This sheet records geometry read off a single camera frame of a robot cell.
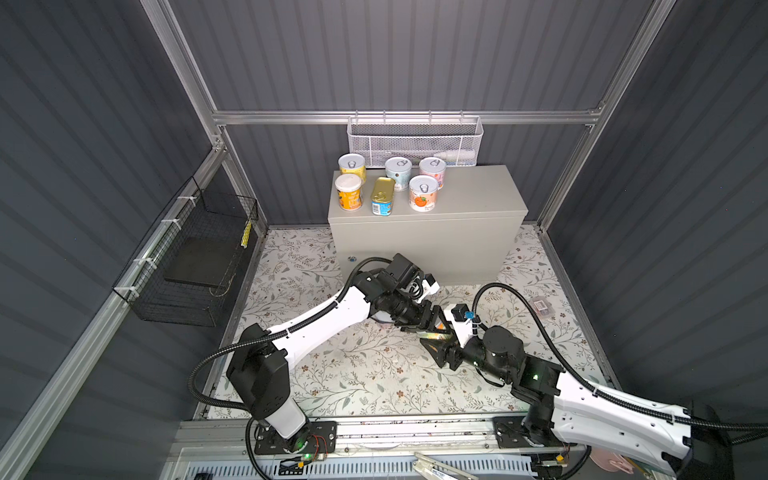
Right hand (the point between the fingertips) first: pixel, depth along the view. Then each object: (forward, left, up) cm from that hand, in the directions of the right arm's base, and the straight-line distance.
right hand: (434, 333), depth 73 cm
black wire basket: (+10, +61, +13) cm, 63 cm away
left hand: (0, -2, +1) cm, 2 cm away
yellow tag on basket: (+24, +51, +9) cm, 57 cm away
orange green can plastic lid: (-2, +1, +4) cm, 5 cm away
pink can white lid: (-1, +12, +9) cm, 15 cm away
